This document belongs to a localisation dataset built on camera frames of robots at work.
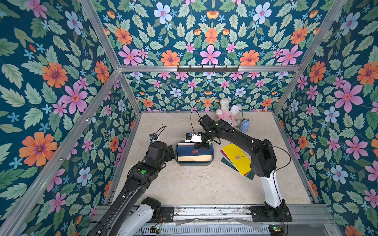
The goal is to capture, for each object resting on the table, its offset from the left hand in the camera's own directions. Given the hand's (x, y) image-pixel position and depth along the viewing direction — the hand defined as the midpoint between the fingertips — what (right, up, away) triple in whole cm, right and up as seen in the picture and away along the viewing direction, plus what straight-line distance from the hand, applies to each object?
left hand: (168, 148), depth 76 cm
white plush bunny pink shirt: (+40, +20, +32) cm, 55 cm away
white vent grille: (+21, -39, -6) cm, 45 cm away
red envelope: (+32, -5, +20) cm, 38 cm away
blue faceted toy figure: (+49, +12, +27) cm, 57 cm away
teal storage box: (+12, -12, +15) cm, 23 cm away
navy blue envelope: (+11, -3, +12) cm, 17 cm away
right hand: (+14, +1, +12) cm, 18 cm away
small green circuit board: (-6, -40, -4) cm, 40 cm away
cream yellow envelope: (+14, -9, +16) cm, 24 cm away
